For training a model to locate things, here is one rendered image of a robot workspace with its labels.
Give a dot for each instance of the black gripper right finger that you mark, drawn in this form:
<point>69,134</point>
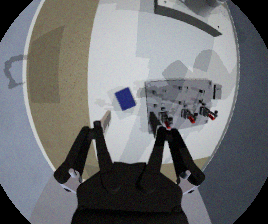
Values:
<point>189,176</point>

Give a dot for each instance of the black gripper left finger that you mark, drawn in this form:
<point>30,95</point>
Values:
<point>69,173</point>

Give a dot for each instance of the blue rectangular block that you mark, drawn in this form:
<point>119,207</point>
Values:
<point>125,98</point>

